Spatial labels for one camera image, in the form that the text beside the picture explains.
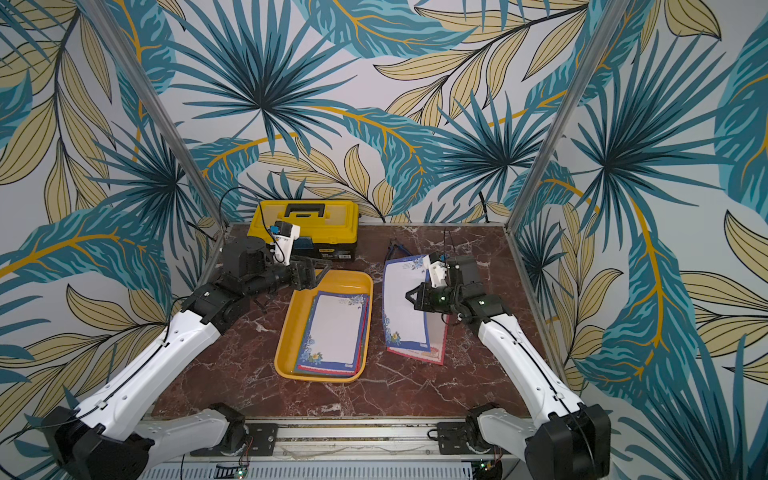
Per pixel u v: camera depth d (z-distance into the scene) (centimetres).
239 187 110
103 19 68
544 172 101
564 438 38
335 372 84
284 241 63
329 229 99
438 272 71
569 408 40
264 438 74
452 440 74
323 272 67
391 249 112
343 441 75
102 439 36
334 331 91
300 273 62
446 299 65
